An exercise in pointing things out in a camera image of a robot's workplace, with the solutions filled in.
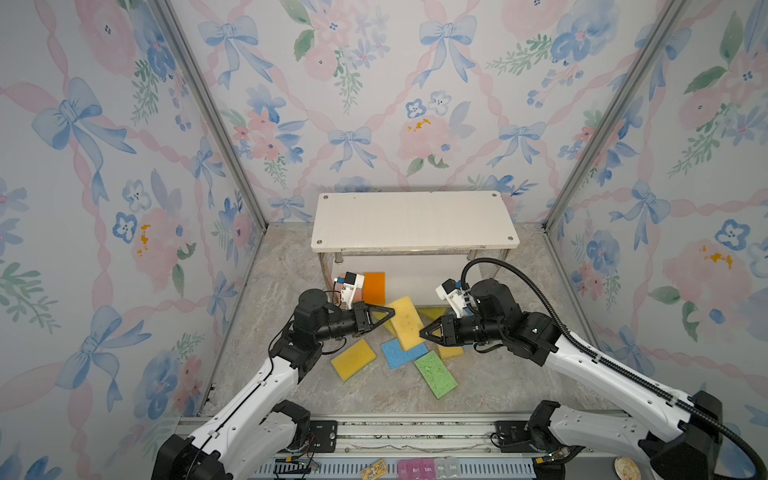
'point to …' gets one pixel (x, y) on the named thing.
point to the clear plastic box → (446, 467)
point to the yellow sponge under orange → (353, 359)
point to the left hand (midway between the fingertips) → (394, 314)
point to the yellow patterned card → (373, 472)
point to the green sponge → (436, 374)
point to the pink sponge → (358, 295)
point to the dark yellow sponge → (449, 351)
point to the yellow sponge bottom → (405, 323)
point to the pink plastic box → (416, 469)
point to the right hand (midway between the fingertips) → (424, 334)
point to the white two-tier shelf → (419, 239)
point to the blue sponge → (396, 356)
